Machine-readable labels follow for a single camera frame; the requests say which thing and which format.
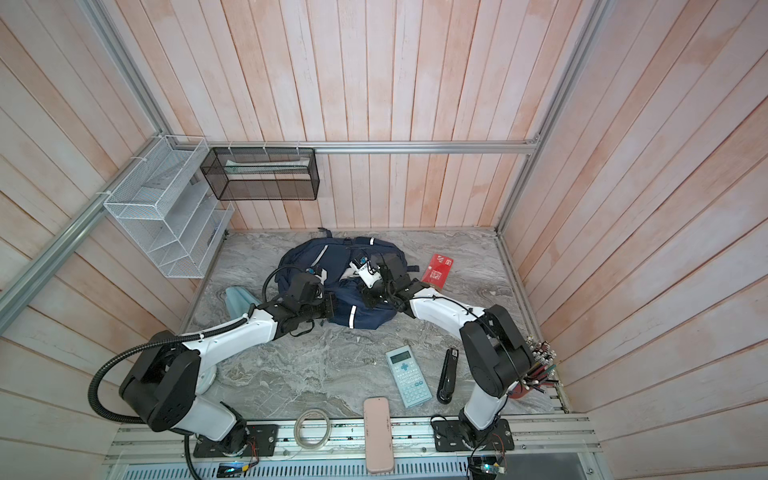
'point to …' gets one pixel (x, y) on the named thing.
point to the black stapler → (448, 377)
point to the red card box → (438, 271)
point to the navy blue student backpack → (332, 257)
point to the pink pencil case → (378, 435)
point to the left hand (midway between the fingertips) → (337, 306)
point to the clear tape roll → (312, 428)
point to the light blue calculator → (408, 376)
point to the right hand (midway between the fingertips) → (361, 284)
